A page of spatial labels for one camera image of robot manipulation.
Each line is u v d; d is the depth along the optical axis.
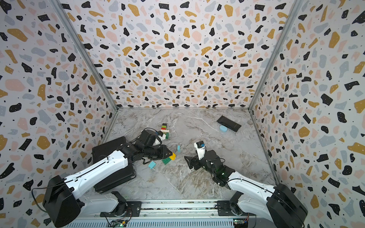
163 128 1.07
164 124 1.09
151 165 0.88
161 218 0.72
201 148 0.70
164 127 1.08
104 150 0.89
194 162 0.71
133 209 0.73
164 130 1.07
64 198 0.38
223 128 1.08
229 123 1.10
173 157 0.78
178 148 0.95
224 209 0.72
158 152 0.69
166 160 0.91
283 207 0.41
